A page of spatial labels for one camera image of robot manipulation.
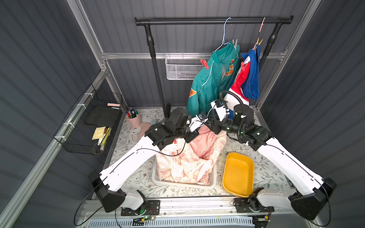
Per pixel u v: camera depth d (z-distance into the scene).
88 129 0.72
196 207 0.75
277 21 0.58
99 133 0.72
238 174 0.85
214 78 0.73
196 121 0.56
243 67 0.62
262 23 0.58
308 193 0.40
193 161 0.73
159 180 0.75
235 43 0.74
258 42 0.75
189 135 0.59
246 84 0.72
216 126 0.61
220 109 0.58
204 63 0.62
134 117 0.99
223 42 0.63
